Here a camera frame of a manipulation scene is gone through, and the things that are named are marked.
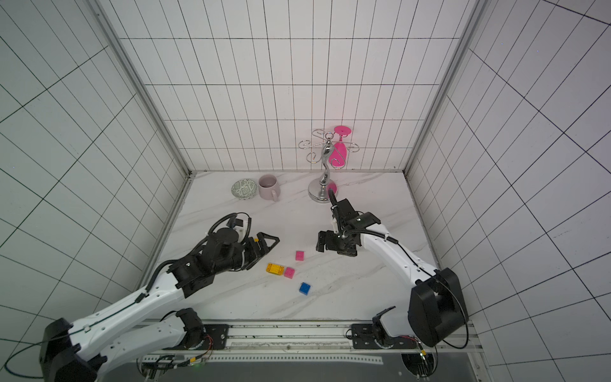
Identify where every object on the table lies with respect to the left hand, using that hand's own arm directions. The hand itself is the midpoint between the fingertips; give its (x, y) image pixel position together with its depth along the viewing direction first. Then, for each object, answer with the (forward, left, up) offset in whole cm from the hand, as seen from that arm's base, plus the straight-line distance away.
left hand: (269, 250), depth 74 cm
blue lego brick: (-7, -11, -15) cm, 20 cm away
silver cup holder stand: (+38, -18, -16) cm, 45 cm away
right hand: (+6, -19, -7) cm, 21 cm away
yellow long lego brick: (-1, 0, -15) cm, 15 cm away
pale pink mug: (+35, +6, -10) cm, 36 cm away
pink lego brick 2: (-1, -6, -16) cm, 17 cm away
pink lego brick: (+5, -9, -16) cm, 20 cm away
